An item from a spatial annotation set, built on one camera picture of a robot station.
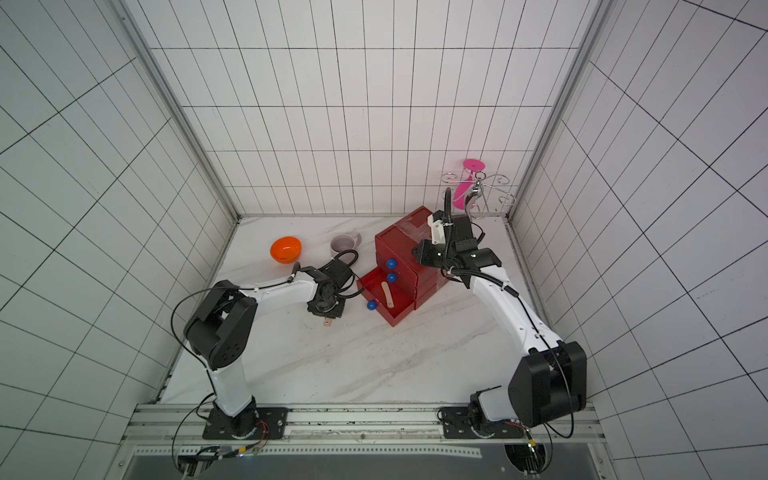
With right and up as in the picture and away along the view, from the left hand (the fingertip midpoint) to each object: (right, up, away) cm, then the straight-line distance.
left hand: (326, 316), depth 92 cm
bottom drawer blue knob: (+14, +4, -2) cm, 15 cm away
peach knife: (+19, +6, +3) cm, 20 cm away
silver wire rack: (+47, +39, -4) cm, 62 cm away
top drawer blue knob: (+20, +18, -10) cm, 29 cm away
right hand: (+27, +21, -8) cm, 36 cm away
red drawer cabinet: (+22, +23, -5) cm, 33 cm away
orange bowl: (-18, +21, +14) cm, 31 cm away
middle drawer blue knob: (+21, +13, -5) cm, 25 cm away
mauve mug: (+4, +23, +12) cm, 26 cm away
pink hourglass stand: (+47, +43, +10) cm, 64 cm away
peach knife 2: (+1, -1, -2) cm, 3 cm away
